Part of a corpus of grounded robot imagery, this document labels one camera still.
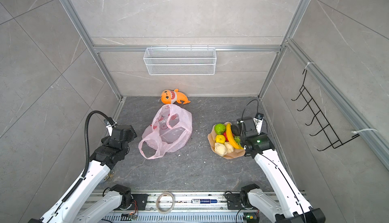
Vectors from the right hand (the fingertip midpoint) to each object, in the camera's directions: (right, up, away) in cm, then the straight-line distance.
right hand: (255, 132), depth 75 cm
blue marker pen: (-26, -34, -2) cm, 43 cm away
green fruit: (-6, -6, +12) cm, 15 cm away
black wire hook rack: (+26, +3, -13) cm, 29 cm away
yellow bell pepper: (-16, -6, +13) cm, 22 cm away
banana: (-9, -6, +12) cm, 16 cm away
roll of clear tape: (-49, -34, -3) cm, 60 cm away
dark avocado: (-6, -1, +16) cm, 18 cm away
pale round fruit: (-17, -10, +6) cm, 21 cm away
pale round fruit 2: (-11, -11, +10) cm, 19 cm away
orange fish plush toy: (-50, +21, +34) cm, 64 cm away
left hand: (-68, +1, +1) cm, 68 cm away
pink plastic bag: (-48, -3, +23) cm, 53 cm away
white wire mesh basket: (-44, +44, +25) cm, 67 cm away
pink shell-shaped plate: (-7, -15, +12) cm, 20 cm away
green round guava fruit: (-16, 0, +15) cm, 22 cm away
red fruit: (-12, -6, +14) cm, 20 cm away
